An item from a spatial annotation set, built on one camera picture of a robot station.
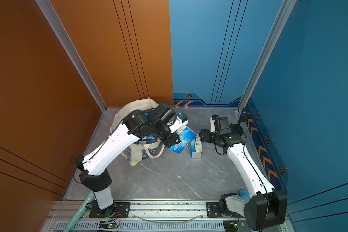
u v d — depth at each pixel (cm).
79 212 71
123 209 74
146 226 70
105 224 72
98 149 43
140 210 75
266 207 37
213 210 72
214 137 67
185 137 64
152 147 77
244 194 74
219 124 61
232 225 70
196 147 87
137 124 43
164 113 48
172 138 56
